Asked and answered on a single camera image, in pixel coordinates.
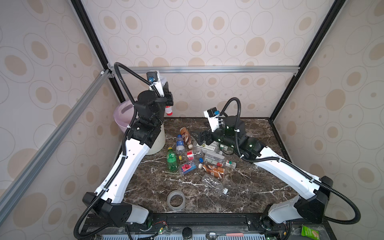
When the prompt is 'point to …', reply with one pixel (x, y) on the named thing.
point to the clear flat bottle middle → (214, 155)
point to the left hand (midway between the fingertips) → (166, 79)
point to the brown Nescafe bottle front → (214, 170)
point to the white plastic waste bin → (159, 147)
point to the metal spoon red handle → (212, 235)
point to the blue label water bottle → (180, 145)
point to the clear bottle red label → (190, 155)
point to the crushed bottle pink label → (188, 167)
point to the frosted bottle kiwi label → (211, 147)
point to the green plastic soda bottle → (171, 160)
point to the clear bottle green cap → (224, 163)
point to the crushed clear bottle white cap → (210, 182)
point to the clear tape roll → (176, 192)
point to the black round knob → (187, 232)
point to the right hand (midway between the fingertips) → (198, 127)
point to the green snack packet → (310, 233)
